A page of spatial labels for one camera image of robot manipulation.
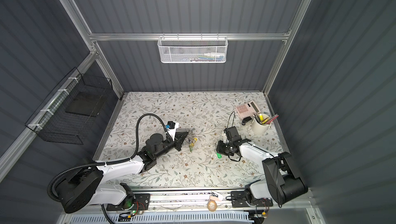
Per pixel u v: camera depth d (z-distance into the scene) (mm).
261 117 937
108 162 510
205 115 1081
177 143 712
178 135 738
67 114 734
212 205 727
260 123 892
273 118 893
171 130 695
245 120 989
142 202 726
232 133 722
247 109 1081
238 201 735
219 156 888
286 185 427
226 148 767
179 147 723
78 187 424
